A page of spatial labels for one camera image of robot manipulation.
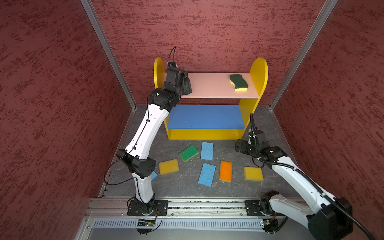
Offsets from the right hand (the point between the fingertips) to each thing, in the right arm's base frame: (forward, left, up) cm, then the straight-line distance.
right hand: (241, 148), depth 82 cm
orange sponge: (-8, +8, -12) cm, 17 cm away
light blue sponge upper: (+5, +19, -12) cm, 23 cm away
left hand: (+20, +32, +29) cm, 48 cm away
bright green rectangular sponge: (+4, +30, -11) cm, 32 cm away
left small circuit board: (-32, +52, -15) cm, 63 cm away
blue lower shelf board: (+23, +19, +2) cm, 30 cm away
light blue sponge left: (-9, +51, -12) cm, 53 cm away
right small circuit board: (-34, -8, -14) cm, 37 cm away
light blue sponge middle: (-11, +20, -11) cm, 25 cm away
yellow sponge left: (-4, +43, -12) cm, 44 cm away
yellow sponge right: (-11, -7, -11) cm, 17 cm away
